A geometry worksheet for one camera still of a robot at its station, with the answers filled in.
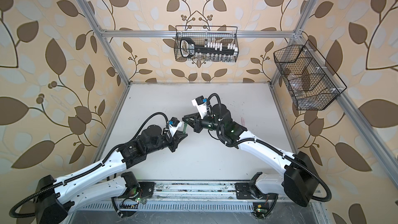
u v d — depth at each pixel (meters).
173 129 0.63
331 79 0.65
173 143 0.64
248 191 0.73
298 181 0.40
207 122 0.63
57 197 0.41
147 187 0.75
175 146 0.65
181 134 0.70
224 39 0.94
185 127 0.71
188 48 0.83
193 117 0.64
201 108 0.63
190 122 0.69
